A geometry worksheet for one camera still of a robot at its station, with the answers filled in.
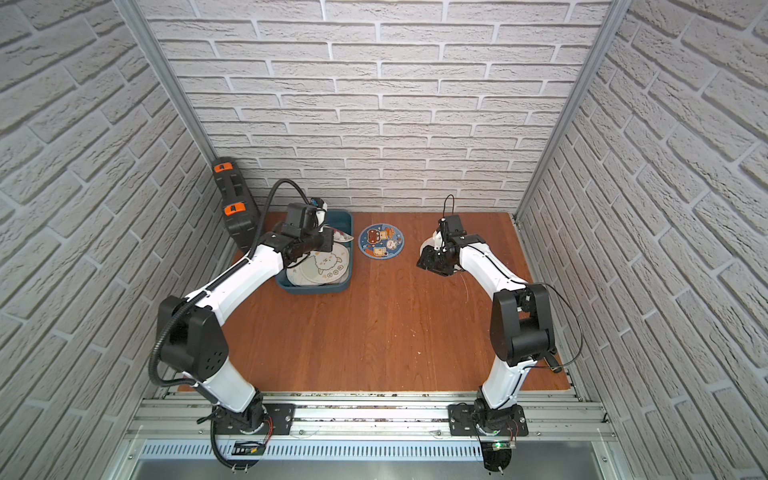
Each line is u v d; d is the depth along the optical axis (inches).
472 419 29.5
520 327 18.8
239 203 33.6
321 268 39.5
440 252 30.9
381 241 43.5
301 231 26.0
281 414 29.3
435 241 33.7
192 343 17.6
